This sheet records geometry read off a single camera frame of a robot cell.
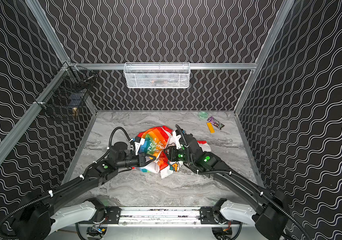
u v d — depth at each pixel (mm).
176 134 675
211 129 1083
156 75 1368
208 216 735
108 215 736
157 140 967
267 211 387
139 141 717
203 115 1171
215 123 1113
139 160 675
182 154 622
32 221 395
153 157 747
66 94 940
